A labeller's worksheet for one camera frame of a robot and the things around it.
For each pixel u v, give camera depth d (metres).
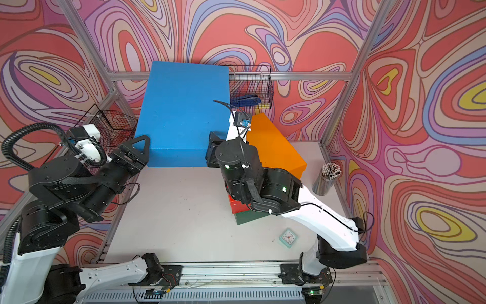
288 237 0.81
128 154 0.40
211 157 0.41
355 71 0.87
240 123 0.38
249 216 0.90
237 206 0.72
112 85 0.91
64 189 0.29
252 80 0.88
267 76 0.88
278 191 0.33
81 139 0.36
